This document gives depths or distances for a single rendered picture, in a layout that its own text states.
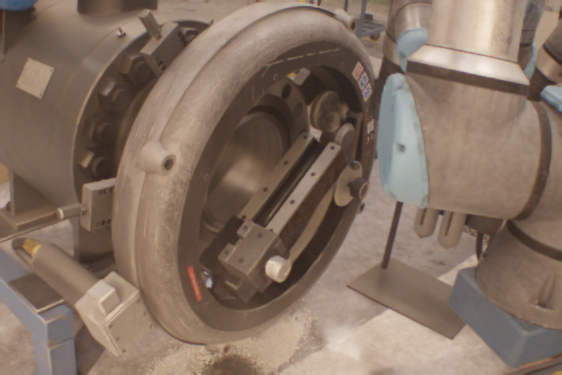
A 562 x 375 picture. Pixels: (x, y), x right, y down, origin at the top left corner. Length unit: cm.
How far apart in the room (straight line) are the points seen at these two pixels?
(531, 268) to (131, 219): 62
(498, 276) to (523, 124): 21
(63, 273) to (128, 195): 26
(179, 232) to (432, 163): 51
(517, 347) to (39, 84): 113
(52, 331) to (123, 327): 38
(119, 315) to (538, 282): 68
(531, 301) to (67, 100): 99
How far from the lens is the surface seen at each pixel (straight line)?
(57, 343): 147
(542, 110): 73
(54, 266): 121
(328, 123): 135
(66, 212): 102
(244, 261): 113
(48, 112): 138
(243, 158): 148
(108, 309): 105
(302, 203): 126
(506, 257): 79
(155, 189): 98
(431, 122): 66
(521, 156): 69
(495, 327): 80
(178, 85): 99
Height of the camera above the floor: 112
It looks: 25 degrees down
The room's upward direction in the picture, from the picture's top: 8 degrees clockwise
